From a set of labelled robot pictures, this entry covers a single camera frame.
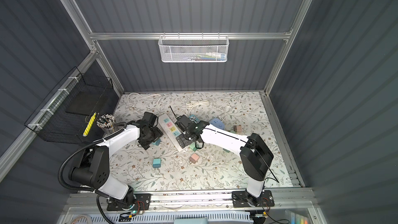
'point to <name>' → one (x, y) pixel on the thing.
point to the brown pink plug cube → (237, 128)
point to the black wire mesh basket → (71, 114)
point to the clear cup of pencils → (107, 123)
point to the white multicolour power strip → (168, 123)
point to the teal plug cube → (156, 163)
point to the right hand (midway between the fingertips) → (188, 137)
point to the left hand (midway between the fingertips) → (157, 138)
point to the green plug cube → (192, 146)
